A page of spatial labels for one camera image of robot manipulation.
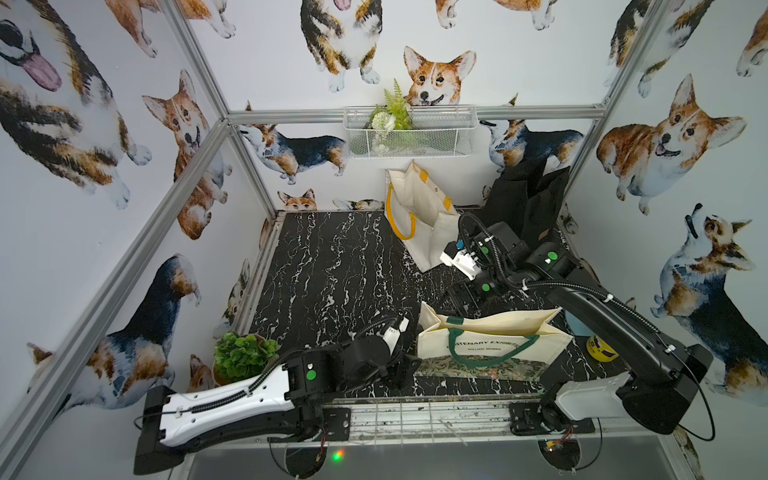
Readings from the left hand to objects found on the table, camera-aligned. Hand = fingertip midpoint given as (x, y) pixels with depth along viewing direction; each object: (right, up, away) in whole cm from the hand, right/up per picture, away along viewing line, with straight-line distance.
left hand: (416, 356), depth 68 cm
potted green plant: (-41, -1, +1) cm, 41 cm away
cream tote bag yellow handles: (+4, +36, +45) cm, 58 cm away
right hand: (+6, +12, -2) cm, 14 cm away
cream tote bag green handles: (+22, +1, +3) cm, 22 cm away
